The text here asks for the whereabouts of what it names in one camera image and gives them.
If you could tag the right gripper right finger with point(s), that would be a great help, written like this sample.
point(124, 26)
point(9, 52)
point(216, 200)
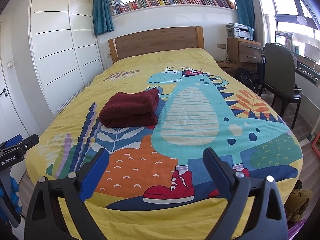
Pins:
point(267, 218)

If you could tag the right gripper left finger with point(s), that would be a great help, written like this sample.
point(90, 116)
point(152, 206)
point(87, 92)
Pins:
point(45, 219)

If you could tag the maroon knit sweater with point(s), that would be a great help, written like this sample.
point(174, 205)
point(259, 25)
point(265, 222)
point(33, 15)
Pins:
point(130, 110)

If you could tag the mustard clothing on floor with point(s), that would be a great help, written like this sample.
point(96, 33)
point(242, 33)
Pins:
point(297, 202)

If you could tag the blue gloved left hand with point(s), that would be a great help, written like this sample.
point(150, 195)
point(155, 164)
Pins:
point(11, 206)

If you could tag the white door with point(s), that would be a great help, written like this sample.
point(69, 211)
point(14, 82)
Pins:
point(11, 124)

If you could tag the yellow dinosaur bedspread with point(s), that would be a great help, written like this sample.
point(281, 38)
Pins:
point(156, 185)

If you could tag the white sliding wardrobe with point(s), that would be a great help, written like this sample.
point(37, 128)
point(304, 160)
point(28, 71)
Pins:
point(65, 51)

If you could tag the black bag on floor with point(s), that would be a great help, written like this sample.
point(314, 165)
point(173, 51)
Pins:
point(244, 76)

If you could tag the dark office chair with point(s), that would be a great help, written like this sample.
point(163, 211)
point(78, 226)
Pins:
point(279, 77)

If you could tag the teal curtain left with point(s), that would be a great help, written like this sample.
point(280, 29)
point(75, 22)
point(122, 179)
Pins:
point(102, 19)

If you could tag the teal curtain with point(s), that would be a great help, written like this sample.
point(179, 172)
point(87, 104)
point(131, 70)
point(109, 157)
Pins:
point(246, 15)
point(102, 19)

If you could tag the wooden drawer nightstand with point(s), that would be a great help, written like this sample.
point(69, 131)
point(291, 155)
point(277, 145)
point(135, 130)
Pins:
point(242, 51)

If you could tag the white desk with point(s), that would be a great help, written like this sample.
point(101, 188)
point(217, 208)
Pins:
point(307, 72)

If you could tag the row of books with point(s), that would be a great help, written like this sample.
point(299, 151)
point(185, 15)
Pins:
point(117, 7)

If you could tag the wooden headboard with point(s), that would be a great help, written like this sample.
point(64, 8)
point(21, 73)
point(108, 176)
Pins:
point(155, 40)

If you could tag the white printer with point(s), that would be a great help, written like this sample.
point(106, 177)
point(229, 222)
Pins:
point(237, 30)

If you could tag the teal curtain right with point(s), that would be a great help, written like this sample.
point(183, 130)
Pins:
point(246, 15)

